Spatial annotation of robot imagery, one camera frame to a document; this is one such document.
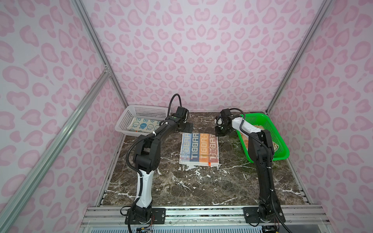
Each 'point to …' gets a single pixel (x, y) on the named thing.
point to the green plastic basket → (262, 120)
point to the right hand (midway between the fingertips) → (217, 132)
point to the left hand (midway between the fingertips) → (186, 124)
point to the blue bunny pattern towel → (144, 124)
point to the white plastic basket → (157, 112)
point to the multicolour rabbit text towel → (199, 149)
